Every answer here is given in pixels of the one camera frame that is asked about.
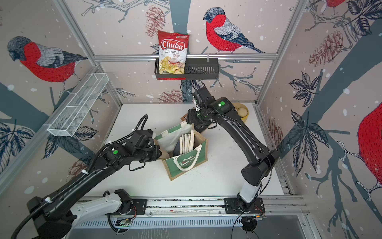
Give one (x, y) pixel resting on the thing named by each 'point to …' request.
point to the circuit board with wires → (125, 222)
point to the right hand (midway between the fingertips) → (189, 120)
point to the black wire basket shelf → (197, 68)
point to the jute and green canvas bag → (176, 166)
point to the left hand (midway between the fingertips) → (165, 151)
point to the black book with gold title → (176, 151)
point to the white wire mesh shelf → (71, 116)
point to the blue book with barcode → (181, 145)
